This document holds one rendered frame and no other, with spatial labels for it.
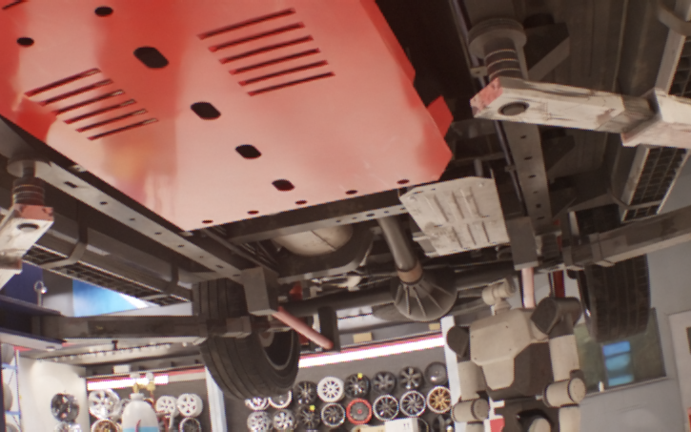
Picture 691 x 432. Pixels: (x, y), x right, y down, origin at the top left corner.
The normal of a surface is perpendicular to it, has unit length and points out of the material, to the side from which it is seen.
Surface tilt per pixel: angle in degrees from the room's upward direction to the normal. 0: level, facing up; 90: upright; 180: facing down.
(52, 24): 178
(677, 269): 90
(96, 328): 90
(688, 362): 90
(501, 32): 180
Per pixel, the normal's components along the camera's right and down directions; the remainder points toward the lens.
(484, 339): -0.80, -0.08
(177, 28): 0.11, 0.94
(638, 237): -0.62, -0.15
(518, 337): -0.16, -0.36
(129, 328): 0.39, -0.32
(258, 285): -0.22, -0.06
